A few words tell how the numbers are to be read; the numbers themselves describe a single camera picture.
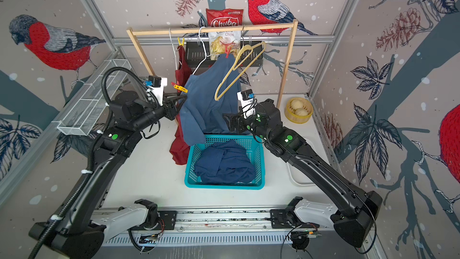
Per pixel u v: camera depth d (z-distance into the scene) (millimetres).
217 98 689
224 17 842
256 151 898
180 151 901
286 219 657
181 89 621
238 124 570
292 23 623
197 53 946
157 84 526
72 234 364
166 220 732
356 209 380
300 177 845
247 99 552
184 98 624
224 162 835
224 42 856
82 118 718
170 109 552
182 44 848
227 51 795
